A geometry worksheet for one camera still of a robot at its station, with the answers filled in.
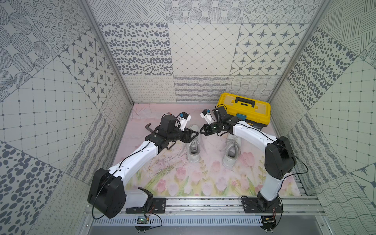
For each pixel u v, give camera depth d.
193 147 0.88
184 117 0.70
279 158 0.48
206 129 0.76
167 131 0.61
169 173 0.86
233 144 0.86
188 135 0.69
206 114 0.80
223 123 0.70
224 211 0.73
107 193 0.40
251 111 0.94
